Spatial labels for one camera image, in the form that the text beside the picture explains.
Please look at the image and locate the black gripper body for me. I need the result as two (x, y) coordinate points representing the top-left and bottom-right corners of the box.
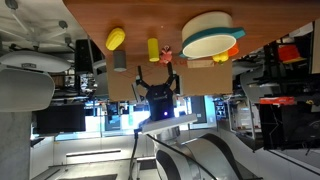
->
(145, 83), (176, 122)

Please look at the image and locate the yellow cylinder block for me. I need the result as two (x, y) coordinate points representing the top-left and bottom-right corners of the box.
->
(147, 37), (160, 63)

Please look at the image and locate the white bowl with teal band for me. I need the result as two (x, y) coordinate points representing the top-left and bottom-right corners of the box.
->
(178, 11), (247, 60)

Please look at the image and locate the pink plush toy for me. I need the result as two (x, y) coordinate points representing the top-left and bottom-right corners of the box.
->
(158, 45), (174, 65)

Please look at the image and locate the grey cylinder cup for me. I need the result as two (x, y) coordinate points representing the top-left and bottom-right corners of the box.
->
(112, 49), (128, 73)

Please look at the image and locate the yellow toy bell pepper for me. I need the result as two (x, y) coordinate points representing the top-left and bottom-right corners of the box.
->
(212, 50), (230, 64)

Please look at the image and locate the black computer tower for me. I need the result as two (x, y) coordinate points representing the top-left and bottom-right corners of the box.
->
(74, 39), (95, 75)

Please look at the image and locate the orange plastic plate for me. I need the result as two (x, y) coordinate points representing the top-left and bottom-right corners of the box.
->
(227, 43), (240, 58)

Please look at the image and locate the long ceiling light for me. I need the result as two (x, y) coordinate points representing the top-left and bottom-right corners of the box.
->
(65, 148), (122, 158)

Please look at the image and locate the black computer monitor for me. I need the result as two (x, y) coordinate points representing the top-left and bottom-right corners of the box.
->
(35, 104), (87, 135)

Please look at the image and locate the red flat box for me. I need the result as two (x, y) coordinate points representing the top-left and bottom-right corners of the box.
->
(259, 96), (297, 106)

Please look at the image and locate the white office chair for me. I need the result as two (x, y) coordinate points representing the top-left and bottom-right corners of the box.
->
(0, 0), (73, 113)

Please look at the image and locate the orange and yellow object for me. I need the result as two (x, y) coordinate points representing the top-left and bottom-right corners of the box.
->
(277, 44), (306, 65)

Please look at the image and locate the grey concrete pillar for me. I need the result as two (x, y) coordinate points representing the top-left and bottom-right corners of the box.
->
(0, 111), (33, 180)

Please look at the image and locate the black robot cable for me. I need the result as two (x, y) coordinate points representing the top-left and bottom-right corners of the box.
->
(127, 129), (140, 180)

